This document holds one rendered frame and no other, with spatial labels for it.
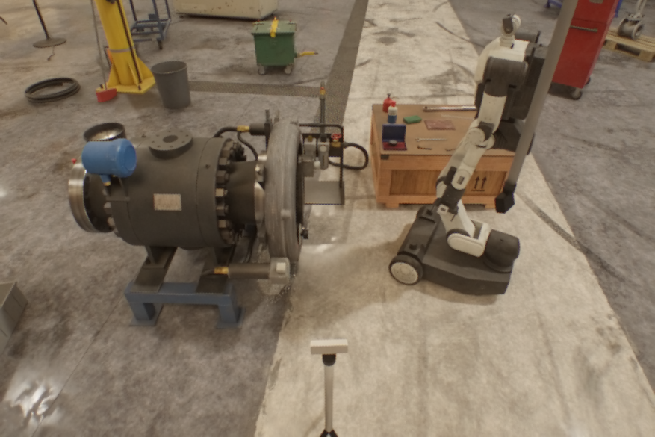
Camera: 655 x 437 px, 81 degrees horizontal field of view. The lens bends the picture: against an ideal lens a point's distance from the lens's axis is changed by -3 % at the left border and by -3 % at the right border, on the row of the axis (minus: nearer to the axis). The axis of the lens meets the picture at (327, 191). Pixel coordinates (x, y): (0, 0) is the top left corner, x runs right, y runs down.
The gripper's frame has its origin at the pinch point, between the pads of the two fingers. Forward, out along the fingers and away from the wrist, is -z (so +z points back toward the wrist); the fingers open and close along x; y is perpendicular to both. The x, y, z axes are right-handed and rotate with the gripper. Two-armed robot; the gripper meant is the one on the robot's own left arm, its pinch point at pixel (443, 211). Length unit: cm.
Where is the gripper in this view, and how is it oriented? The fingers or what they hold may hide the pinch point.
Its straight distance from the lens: 212.6
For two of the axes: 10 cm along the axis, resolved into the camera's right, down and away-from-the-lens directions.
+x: -8.7, -4.3, 2.5
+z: 1.8, -7.3, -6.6
